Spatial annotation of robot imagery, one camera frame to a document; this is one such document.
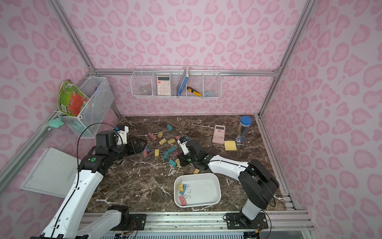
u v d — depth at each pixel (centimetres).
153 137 104
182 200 79
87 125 72
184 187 82
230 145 102
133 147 64
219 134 107
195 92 98
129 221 71
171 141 104
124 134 67
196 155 66
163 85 95
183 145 77
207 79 101
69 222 38
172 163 93
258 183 45
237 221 73
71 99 73
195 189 82
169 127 113
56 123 63
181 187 81
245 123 90
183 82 87
